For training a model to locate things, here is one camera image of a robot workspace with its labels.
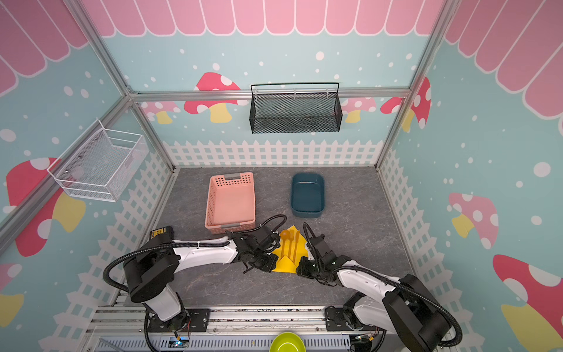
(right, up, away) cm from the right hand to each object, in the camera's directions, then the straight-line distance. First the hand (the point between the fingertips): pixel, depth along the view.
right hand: (294, 269), depth 85 cm
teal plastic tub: (+7, +28, +21) cm, 36 cm away
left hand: (-8, 0, 0) cm, 8 cm away
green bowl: (-3, -18, -14) cm, 23 cm away
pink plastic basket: (-31, +24, +24) cm, 46 cm away
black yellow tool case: (-55, +12, +9) cm, 58 cm away
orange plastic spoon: (-4, +12, +7) cm, 14 cm away
